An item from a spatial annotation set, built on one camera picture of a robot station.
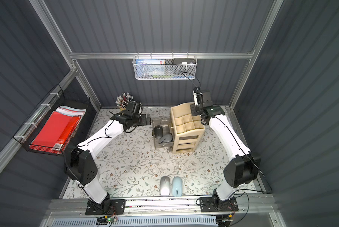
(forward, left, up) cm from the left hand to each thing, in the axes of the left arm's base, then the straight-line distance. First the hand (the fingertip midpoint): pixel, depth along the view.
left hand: (144, 119), depth 88 cm
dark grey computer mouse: (-11, -14, -6) cm, 18 cm away
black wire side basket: (+4, +44, +9) cm, 46 cm away
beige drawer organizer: (-14, -25, +7) cm, 30 cm away
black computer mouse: (-5, -8, -7) cm, 12 cm away
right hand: (+2, -32, +10) cm, 34 cm away
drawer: (+12, -13, -21) cm, 27 cm away
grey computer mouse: (-35, -13, -18) cm, 41 cm away
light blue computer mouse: (-36, -20, -16) cm, 44 cm away
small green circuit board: (-50, +17, -20) cm, 57 cm away
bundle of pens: (+19, +19, -2) cm, 27 cm away
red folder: (-16, +42, +9) cm, 46 cm away
